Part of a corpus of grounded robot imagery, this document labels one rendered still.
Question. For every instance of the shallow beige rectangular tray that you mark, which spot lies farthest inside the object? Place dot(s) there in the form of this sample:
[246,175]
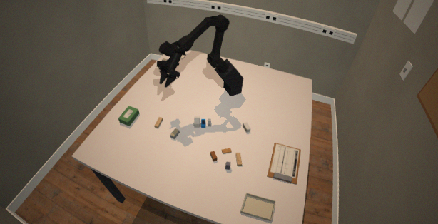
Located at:
[258,207]

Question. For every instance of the brown clipboard with white paper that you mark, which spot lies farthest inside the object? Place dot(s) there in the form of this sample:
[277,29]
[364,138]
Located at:
[284,164]

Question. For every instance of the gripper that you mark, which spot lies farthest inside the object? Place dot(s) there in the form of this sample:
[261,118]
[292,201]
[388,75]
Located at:
[164,72]

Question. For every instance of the green box with white label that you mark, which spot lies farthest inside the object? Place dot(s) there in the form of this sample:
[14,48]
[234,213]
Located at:
[128,116]

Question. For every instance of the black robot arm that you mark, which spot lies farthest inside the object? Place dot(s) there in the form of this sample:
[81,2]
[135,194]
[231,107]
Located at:
[185,43]

